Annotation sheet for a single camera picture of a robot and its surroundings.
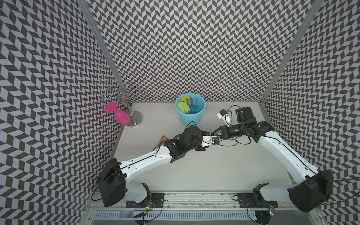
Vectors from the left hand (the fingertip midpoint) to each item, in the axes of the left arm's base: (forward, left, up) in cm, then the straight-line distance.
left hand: (207, 135), depth 75 cm
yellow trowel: (+32, +13, -5) cm, 35 cm away
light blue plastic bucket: (+26, +5, -17) cm, 31 cm away
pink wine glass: (+14, +51, -1) cm, 53 cm away
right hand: (-2, -3, +2) cm, 4 cm away
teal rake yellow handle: (+29, +7, -8) cm, 31 cm away
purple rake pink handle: (+28, +8, -11) cm, 31 cm away
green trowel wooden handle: (+28, +14, -8) cm, 32 cm away
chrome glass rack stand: (+50, +64, -12) cm, 82 cm away
